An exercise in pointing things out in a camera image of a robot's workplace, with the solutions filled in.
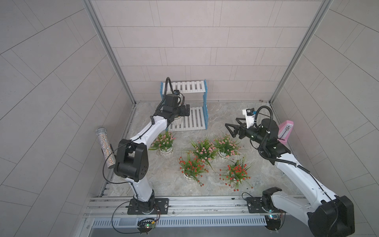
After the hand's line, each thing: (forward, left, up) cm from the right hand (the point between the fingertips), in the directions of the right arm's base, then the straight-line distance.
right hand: (230, 122), depth 74 cm
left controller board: (-38, +43, -22) cm, 62 cm away
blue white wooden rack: (+22, +16, -22) cm, 35 cm away
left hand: (+20, +24, -5) cm, 31 cm away
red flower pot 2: (-21, 0, -11) cm, 24 cm away
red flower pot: (-18, +20, -10) cm, 29 cm away
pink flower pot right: (-7, +2, -13) cm, 15 cm away
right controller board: (-40, -15, -26) cm, 50 cm away
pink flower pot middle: (-9, +14, -11) cm, 20 cm away
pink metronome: (+1, -34, -12) cm, 36 cm away
